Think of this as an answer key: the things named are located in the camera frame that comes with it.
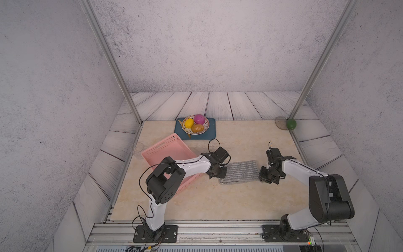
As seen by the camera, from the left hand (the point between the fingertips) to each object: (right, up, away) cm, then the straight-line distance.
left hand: (225, 176), depth 91 cm
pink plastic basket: (-32, +15, +14) cm, 38 cm away
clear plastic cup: (-53, +13, +8) cm, 56 cm away
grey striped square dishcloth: (+10, +2, +3) cm, 10 cm away
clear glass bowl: (+47, +33, +31) cm, 65 cm away
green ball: (+51, +31, +25) cm, 65 cm away
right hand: (+21, -1, -1) cm, 21 cm away
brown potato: (-17, +28, +20) cm, 39 cm away
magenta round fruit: (-16, +35, +24) cm, 45 cm away
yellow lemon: (-23, +32, +24) cm, 46 cm away
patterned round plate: (-23, +26, +24) cm, 42 cm away
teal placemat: (-8, +24, +21) cm, 33 cm away
